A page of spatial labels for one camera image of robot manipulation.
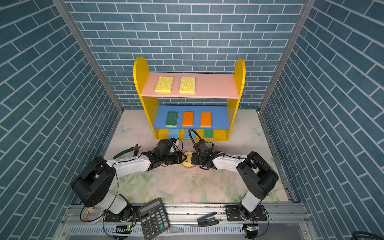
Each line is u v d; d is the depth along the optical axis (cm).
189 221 73
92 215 74
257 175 46
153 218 71
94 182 44
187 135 101
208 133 103
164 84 75
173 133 104
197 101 122
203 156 71
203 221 70
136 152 96
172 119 95
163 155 71
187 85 75
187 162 89
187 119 96
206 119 95
